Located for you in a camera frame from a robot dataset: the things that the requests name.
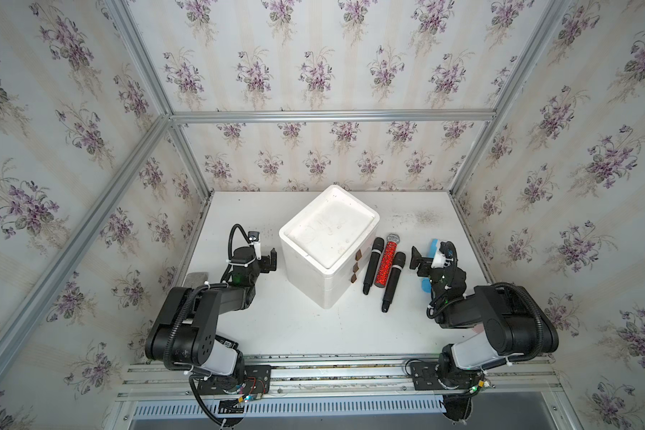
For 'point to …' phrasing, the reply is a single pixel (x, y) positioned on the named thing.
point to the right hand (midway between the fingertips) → (433, 249)
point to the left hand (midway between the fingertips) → (260, 249)
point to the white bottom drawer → (337, 291)
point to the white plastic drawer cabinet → (330, 245)
